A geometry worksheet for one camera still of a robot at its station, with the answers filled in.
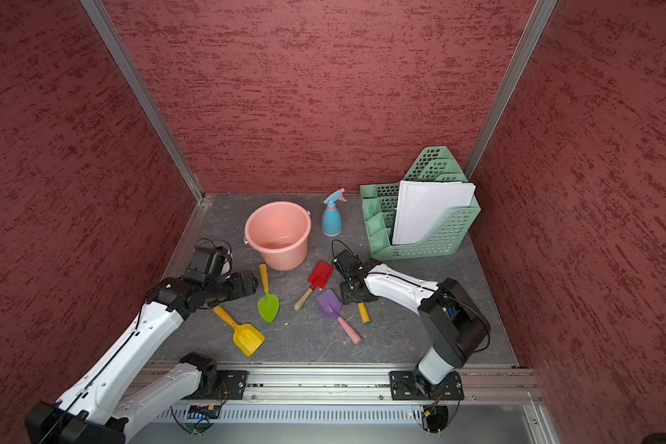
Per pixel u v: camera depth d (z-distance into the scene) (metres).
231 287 0.69
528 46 0.77
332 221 1.03
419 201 0.87
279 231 0.98
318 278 0.95
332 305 0.88
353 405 0.74
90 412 0.38
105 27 0.73
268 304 0.89
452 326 0.45
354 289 0.64
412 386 0.74
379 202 1.12
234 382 0.75
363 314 0.86
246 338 0.81
